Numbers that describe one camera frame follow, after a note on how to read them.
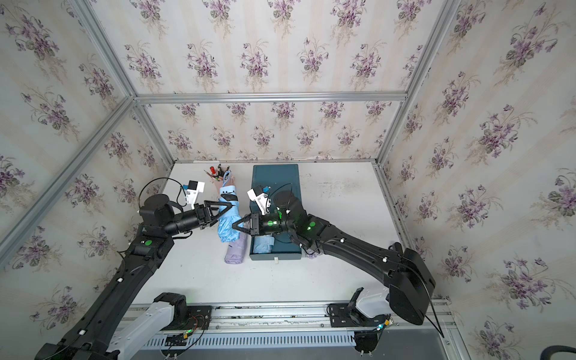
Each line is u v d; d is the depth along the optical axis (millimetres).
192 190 648
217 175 981
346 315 732
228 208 649
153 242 529
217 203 658
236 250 868
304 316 748
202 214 604
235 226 645
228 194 675
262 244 792
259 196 635
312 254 847
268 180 842
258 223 583
